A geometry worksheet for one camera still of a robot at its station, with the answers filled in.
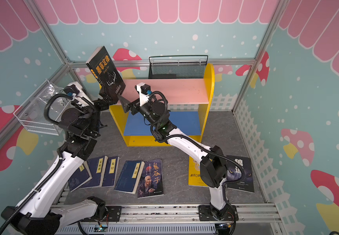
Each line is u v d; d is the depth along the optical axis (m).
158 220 0.74
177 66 0.91
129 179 0.85
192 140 0.53
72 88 0.45
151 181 0.83
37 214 0.38
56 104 0.76
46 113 0.37
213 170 0.48
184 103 0.69
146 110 0.61
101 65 0.60
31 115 0.67
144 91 0.54
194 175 0.86
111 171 0.89
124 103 0.57
